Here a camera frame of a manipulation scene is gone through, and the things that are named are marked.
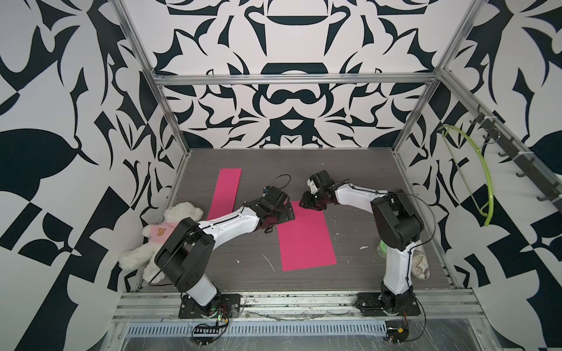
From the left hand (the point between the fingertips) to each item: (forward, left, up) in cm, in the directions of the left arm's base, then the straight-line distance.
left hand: (284, 211), depth 90 cm
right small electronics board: (-41, -34, -7) cm, 53 cm away
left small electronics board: (-38, +27, -10) cm, 47 cm away
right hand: (+7, -8, -5) cm, 12 cm away
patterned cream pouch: (-23, -48, -4) cm, 53 cm away
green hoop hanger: (-10, -61, +25) cm, 67 cm away
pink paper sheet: (+13, +26, -6) cm, 30 cm away
